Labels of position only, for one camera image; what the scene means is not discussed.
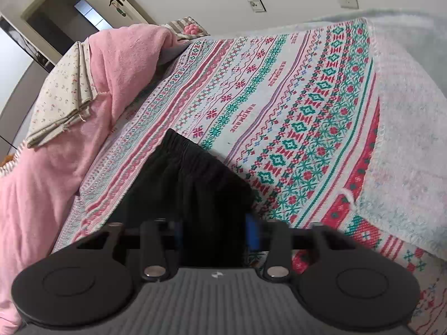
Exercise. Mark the patterned knit blanket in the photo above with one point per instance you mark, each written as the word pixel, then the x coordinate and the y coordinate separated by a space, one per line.
pixel 297 111

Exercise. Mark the pink fleece blanket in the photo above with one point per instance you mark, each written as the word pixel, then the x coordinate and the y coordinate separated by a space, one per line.
pixel 42 188

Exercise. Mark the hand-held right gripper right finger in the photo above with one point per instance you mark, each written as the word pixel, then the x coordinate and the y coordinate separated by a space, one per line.
pixel 253 232

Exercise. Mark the pink knobbly toy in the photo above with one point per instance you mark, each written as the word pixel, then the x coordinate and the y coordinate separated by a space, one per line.
pixel 191 29

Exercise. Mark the striped pillow with pink toy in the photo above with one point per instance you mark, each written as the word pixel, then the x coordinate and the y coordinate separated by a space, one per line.
pixel 178 26

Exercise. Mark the folded floral cloth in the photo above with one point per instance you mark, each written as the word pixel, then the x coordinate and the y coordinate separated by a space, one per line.
pixel 59 94

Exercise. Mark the white wardrobe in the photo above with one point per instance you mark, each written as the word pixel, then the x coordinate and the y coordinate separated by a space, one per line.
pixel 24 42

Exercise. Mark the black pants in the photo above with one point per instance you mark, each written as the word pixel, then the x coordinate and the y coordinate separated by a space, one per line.
pixel 195 195

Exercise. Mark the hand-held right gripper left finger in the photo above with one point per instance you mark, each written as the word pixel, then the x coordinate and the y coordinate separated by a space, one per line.
pixel 178 233

